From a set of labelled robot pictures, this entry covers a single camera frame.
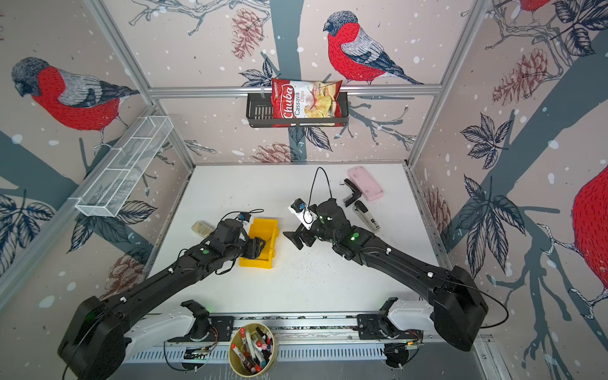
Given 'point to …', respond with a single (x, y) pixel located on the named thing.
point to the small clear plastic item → (202, 228)
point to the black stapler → (362, 211)
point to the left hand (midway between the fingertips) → (257, 241)
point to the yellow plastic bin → (268, 229)
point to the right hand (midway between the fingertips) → (291, 225)
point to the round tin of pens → (252, 350)
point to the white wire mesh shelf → (123, 166)
